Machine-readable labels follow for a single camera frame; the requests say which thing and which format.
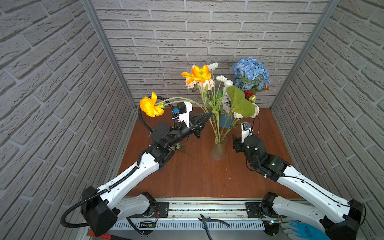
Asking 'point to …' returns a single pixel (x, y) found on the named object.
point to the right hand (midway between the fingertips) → (240, 133)
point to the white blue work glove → (299, 230)
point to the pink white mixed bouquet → (226, 102)
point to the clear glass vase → (218, 150)
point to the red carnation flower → (248, 94)
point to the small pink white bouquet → (178, 147)
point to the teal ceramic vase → (225, 120)
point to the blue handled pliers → (205, 220)
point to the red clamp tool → (107, 236)
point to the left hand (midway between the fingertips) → (211, 112)
